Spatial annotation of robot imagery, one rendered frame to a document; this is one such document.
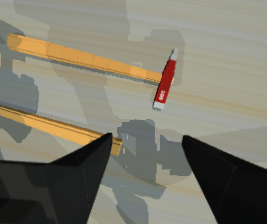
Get hammer with wooden handle and red head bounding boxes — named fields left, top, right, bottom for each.
left=7, top=33, right=178, bottom=109

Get wooden hammer with grey head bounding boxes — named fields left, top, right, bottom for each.
left=0, top=105, right=123, bottom=156

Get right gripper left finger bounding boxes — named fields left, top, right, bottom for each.
left=0, top=133, right=113, bottom=224

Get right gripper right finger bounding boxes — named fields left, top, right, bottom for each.
left=182, top=135, right=267, bottom=224

